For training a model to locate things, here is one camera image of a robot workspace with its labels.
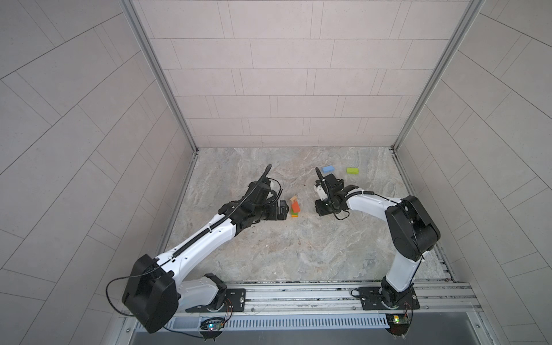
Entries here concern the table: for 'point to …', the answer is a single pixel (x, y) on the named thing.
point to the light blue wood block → (328, 169)
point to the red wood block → (295, 207)
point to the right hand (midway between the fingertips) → (316, 209)
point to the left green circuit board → (212, 327)
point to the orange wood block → (295, 215)
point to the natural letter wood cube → (293, 198)
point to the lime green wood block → (352, 170)
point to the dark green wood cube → (294, 213)
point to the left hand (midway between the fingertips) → (285, 207)
